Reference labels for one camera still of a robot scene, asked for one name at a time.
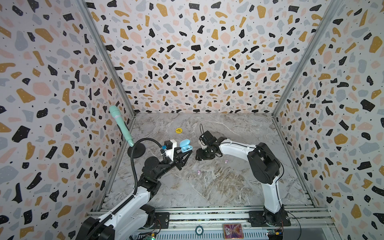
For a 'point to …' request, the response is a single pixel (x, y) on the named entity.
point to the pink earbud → (198, 172)
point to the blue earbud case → (185, 146)
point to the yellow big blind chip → (178, 130)
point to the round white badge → (199, 230)
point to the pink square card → (233, 231)
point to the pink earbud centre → (226, 161)
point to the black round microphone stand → (139, 150)
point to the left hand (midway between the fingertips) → (190, 148)
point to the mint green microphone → (115, 110)
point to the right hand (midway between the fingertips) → (198, 155)
